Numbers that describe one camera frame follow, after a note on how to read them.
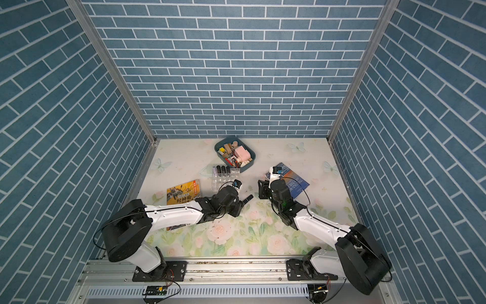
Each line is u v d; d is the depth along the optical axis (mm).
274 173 737
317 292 705
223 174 990
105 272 743
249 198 934
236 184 775
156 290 722
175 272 739
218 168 961
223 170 963
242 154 1048
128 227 476
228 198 671
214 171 963
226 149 1118
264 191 754
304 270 654
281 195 632
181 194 945
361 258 420
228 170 963
